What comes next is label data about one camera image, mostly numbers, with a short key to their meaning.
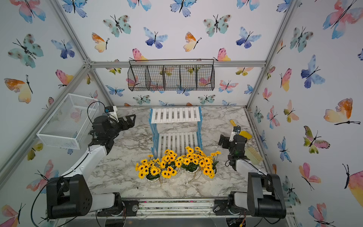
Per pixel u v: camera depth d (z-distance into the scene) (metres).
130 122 0.76
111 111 0.71
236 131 0.77
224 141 0.81
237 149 0.68
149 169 0.72
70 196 0.41
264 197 0.42
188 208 0.75
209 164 0.73
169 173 0.71
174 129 1.07
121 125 0.74
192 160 0.75
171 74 0.98
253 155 0.92
